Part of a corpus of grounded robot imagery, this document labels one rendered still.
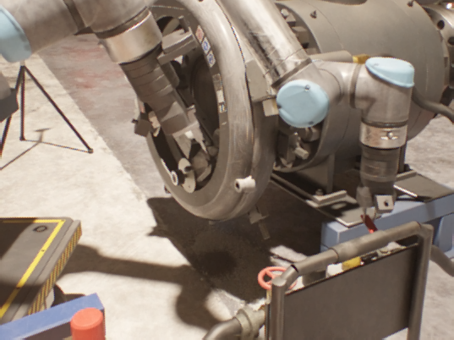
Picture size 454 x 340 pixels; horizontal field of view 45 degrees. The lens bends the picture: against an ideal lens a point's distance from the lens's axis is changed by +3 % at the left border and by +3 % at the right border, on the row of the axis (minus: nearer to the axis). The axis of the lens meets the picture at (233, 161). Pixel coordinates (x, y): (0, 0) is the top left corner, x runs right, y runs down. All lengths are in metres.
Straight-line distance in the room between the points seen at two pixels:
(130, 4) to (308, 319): 0.62
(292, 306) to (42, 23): 0.61
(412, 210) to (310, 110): 1.00
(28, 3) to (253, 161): 0.79
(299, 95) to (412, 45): 0.97
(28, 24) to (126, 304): 1.17
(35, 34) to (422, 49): 1.38
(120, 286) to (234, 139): 0.74
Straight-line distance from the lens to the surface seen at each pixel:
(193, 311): 1.76
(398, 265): 1.15
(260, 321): 1.02
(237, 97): 1.38
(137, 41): 0.84
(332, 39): 1.71
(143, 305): 1.80
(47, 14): 0.82
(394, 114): 1.10
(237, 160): 1.43
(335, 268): 1.13
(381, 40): 1.83
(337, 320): 1.10
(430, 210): 1.99
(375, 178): 1.15
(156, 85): 0.87
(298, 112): 0.99
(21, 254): 1.53
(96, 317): 0.62
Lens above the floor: 1.07
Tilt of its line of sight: 22 degrees down
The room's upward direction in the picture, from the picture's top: straight up
